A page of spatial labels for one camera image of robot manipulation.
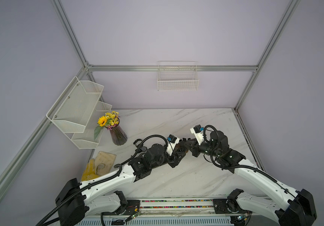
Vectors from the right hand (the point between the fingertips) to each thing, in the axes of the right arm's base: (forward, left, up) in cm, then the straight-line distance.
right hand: (185, 144), depth 75 cm
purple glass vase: (+14, +42, -12) cm, 46 cm away
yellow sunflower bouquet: (+15, +43, +4) cm, 46 cm away
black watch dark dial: (+16, +32, -20) cm, 41 cm away
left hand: (-5, +2, -1) cm, 5 cm away
